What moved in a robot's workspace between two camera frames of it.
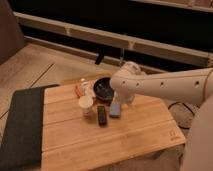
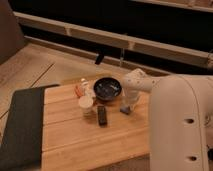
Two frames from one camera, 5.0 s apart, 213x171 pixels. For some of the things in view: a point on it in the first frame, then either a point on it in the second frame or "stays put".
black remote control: (102, 116) stays put
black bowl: (102, 88) stays put
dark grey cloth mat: (21, 145) stays put
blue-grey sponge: (114, 110) to (125, 110)
